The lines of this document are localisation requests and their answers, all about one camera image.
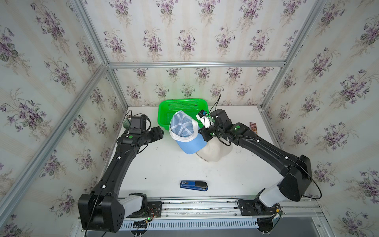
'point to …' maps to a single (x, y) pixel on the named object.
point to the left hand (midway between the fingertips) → (161, 133)
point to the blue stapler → (200, 185)
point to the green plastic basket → (167, 107)
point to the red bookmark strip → (253, 127)
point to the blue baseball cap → (185, 129)
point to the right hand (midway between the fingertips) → (200, 130)
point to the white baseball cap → (216, 148)
